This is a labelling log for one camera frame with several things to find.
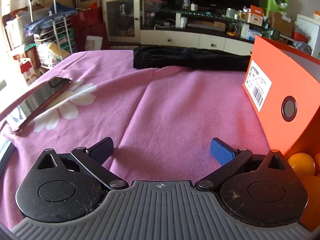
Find orange and white carton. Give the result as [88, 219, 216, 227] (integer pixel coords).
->
[246, 5, 265, 27]

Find clear plastic storage box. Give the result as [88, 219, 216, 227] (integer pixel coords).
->
[5, 7, 50, 48]

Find white glass door cabinet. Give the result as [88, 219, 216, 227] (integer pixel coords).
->
[101, 0, 144, 44]

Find red bags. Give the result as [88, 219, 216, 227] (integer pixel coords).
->
[71, 7, 109, 52]

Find red bowl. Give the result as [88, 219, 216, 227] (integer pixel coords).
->
[292, 29, 310, 43]

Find pink floral blanket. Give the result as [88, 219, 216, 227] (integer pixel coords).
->
[0, 49, 310, 230]

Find white fridge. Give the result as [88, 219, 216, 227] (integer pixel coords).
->
[296, 14, 320, 58]

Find brown cardboard box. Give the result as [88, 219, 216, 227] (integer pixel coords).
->
[269, 11, 295, 38]

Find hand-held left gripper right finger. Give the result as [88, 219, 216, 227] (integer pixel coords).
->
[194, 137, 295, 192]

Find black cloth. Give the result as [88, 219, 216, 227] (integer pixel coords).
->
[132, 45, 252, 72]

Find white TV cabinet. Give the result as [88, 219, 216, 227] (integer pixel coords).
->
[140, 9, 295, 55]

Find black smartphone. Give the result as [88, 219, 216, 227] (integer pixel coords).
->
[5, 76, 73, 135]

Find red and white house box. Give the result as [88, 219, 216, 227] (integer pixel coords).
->
[19, 57, 38, 85]

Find green packet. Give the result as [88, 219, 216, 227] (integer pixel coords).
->
[261, 29, 280, 42]

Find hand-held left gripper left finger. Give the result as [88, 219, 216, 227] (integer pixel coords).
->
[30, 137, 129, 191]

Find wire shopping trolley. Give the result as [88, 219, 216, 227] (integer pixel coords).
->
[25, 0, 77, 69]

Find orange cardboard box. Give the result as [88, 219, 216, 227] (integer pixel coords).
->
[242, 35, 320, 232]

